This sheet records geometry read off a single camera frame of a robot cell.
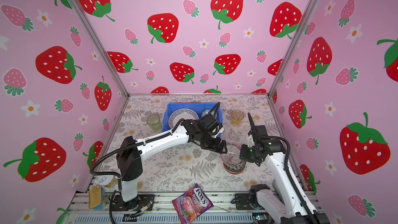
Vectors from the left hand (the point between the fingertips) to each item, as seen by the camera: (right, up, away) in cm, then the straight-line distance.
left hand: (223, 151), depth 76 cm
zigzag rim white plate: (-29, +16, +29) cm, 44 cm away
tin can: (-58, -15, +1) cm, 60 cm away
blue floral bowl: (-9, +20, +29) cm, 36 cm away
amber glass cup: (+13, +15, +30) cm, 36 cm away
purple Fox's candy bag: (-16, -24, -4) cm, 30 cm away
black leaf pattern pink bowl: (+6, -11, +4) cm, 13 cm away
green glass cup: (-44, +12, +27) cm, 53 cm away
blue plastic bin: (-13, +22, +29) cm, 39 cm away
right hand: (+9, -2, +1) cm, 9 cm away
